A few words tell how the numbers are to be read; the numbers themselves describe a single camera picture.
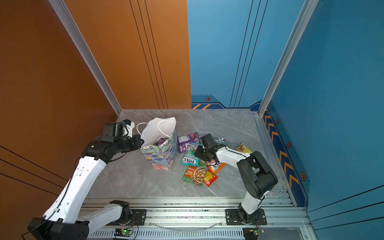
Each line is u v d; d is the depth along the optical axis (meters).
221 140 0.99
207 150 0.72
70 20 0.74
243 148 0.94
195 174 0.87
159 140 0.96
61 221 0.37
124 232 0.71
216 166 0.89
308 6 0.69
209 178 0.85
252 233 0.70
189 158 0.91
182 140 1.00
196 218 0.75
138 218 0.73
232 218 0.72
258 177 0.47
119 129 0.57
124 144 0.60
